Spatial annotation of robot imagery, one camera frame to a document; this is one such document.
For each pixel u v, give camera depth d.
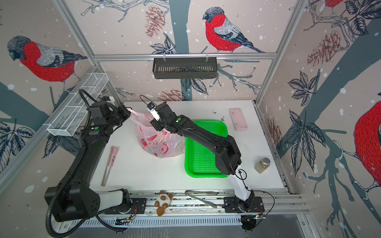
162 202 0.73
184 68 1.06
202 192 0.80
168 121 0.62
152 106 0.70
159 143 0.86
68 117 0.73
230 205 0.73
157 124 0.73
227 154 0.50
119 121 0.67
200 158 0.90
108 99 0.70
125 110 0.69
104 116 0.58
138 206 0.73
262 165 0.78
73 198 0.39
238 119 1.11
